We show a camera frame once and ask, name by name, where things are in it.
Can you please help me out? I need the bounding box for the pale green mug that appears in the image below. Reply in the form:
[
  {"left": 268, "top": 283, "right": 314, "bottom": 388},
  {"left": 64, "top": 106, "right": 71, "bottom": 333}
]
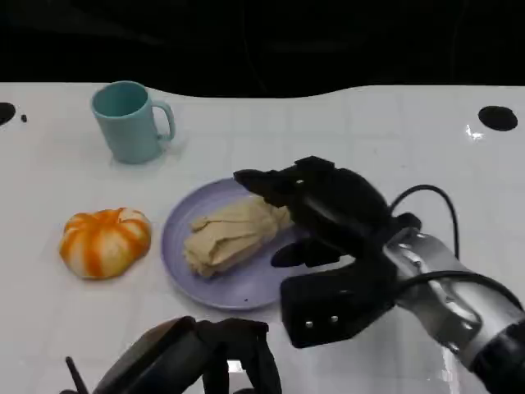
[{"left": 90, "top": 80, "right": 176, "bottom": 165}]

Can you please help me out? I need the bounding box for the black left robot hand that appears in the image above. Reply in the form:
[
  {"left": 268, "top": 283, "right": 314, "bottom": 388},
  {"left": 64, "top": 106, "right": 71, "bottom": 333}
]
[{"left": 92, "top": 315, "right": 284, "bottom": 394}]

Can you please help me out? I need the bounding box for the orange and white bread roll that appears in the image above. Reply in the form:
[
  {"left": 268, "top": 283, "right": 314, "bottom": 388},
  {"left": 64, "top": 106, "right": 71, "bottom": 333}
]
[{"left": 58, "top": 207, "right": 153, "bottom": 281}]

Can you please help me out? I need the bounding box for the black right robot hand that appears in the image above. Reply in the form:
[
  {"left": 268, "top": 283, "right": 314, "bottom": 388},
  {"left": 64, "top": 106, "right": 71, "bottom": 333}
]
[{"left": 232, "top": 155, "right": 423, "bottom": 268}]

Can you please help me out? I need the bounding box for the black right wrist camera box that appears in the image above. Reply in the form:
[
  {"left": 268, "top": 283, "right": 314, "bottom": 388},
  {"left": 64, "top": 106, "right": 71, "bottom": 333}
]
[{"left": 279, "top": 256, "right": 398, "bottom": 350}]

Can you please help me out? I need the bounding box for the lilac plate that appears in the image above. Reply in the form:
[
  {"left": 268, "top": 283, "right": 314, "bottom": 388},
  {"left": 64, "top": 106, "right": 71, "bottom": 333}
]
[{"left": 160, "top": 176, "right": 313, "bottom": 311}]

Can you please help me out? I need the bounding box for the beige towel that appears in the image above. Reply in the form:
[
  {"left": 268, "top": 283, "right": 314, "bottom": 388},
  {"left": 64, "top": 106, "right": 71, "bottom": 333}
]
[{"left": 182, "top": 195, "right": 296, "bottom": 281}]

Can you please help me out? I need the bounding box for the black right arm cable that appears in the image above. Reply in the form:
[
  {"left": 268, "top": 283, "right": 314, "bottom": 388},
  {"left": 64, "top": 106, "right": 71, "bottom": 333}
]
[
  {"left": 387, "top": 184, "right": 461, "bottom": 260},
  {"left": 398, "top": 269, "right": 525, "bottom": 314}
]

